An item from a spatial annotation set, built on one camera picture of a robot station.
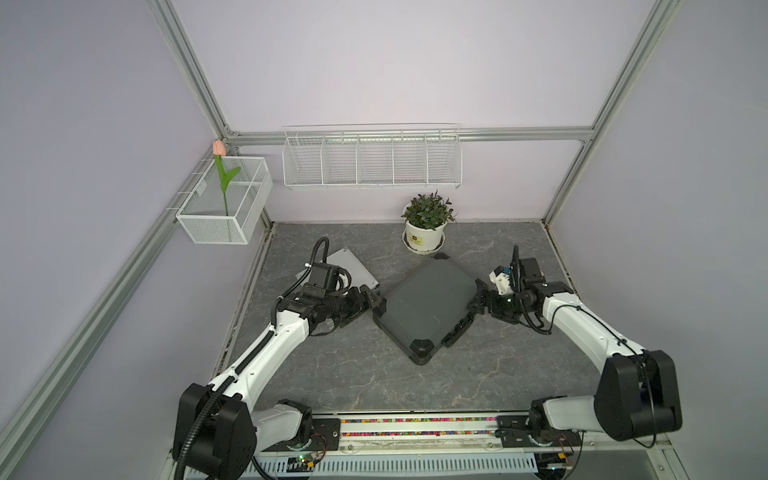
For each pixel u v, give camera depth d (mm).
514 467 705
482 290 894
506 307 738
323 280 631
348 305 720
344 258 1036
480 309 769
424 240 1058
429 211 986
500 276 811
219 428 390
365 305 711
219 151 846
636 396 417
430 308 853
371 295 744
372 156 988
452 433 753
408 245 1119
